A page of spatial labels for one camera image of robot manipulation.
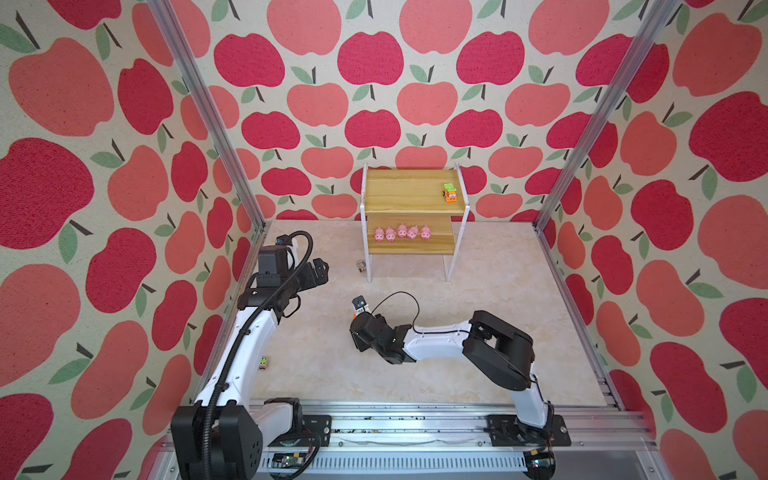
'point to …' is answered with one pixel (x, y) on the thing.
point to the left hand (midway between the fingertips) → (319, 269)
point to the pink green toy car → (263, 362)
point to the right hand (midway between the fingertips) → (363, 323)
